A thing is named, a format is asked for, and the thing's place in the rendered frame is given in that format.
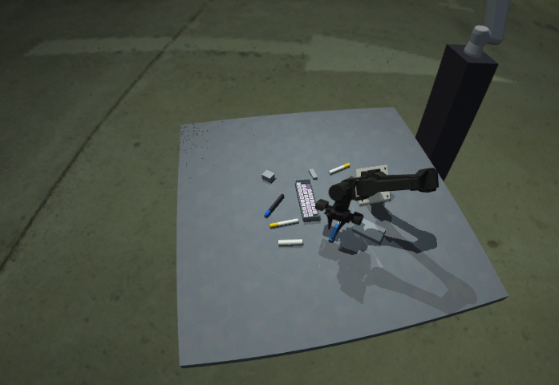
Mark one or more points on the keyboard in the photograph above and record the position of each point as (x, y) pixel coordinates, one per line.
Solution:
(307, 200)

